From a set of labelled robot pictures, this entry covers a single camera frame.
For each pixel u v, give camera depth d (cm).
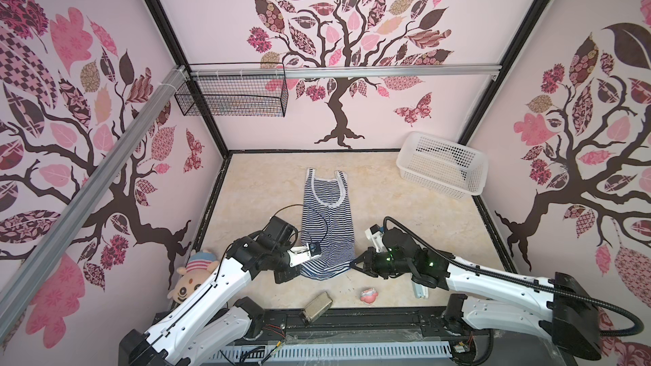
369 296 76
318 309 74
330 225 95
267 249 57
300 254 65
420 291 78
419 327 74
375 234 72
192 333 41
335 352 70
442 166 114
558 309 41
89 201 52
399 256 59
